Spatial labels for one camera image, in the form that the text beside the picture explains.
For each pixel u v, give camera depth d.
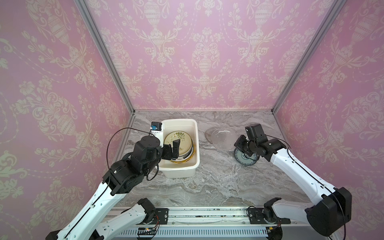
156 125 0.51
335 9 0.69
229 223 0.72
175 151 0.56
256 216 0.73
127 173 0.41
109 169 0.41
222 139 1.10
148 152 0.42
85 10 0.70
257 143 0.60
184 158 0.90
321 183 0.42
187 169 0.73
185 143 0.94
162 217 0.75
